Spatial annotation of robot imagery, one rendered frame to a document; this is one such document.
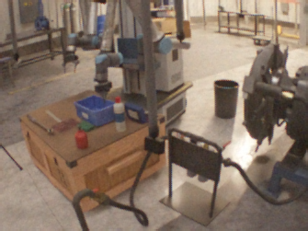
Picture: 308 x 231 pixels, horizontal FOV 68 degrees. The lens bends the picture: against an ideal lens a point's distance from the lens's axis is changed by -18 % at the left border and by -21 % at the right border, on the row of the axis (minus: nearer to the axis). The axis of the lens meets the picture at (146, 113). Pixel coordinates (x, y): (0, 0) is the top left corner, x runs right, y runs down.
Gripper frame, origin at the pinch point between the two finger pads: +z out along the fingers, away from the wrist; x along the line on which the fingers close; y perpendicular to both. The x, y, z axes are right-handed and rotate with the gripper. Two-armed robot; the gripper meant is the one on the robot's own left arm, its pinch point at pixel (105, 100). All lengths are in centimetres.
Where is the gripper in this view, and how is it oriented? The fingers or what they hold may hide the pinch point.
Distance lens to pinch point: 207.3
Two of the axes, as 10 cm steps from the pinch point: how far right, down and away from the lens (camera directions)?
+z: 0.6, 9.1, 4.1
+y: 7.0, 2.5, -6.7
